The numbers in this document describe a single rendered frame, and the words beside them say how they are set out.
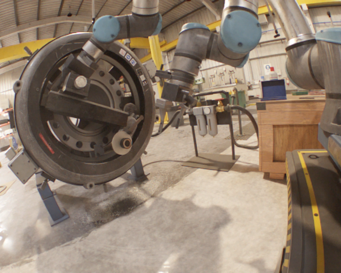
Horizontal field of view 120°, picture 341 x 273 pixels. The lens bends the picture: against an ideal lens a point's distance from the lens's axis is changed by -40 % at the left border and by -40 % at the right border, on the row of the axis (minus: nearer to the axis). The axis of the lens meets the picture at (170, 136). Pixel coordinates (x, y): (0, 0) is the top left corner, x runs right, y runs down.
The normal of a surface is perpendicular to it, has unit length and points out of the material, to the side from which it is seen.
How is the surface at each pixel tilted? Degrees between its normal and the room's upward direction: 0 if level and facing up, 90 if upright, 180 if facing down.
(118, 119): 90
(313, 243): 0
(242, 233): 0
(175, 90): 83
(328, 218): 0
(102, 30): 109
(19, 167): 90
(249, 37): 94
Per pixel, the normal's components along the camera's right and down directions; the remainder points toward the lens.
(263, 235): -0.18, -0.96
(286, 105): -0.64, 0.27
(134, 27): 0.33, 0.66
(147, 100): 0.75, 0.01
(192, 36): -0.20, 0.26
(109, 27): 0.25, 0.47
